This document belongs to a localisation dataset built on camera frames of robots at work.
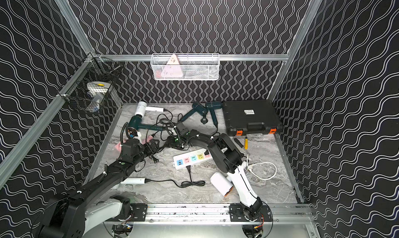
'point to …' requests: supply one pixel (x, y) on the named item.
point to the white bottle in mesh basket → (94, 105)
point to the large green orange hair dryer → (136, 121)
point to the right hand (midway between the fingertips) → (167, 146)
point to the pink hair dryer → (119, 146)
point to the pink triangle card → (172, 68)
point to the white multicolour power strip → (190, 158)
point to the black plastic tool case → (251, 116)
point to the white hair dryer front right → (222, 183)
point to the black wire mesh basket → (90, 87)
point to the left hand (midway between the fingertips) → (153, 141)
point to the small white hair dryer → (141, 107)
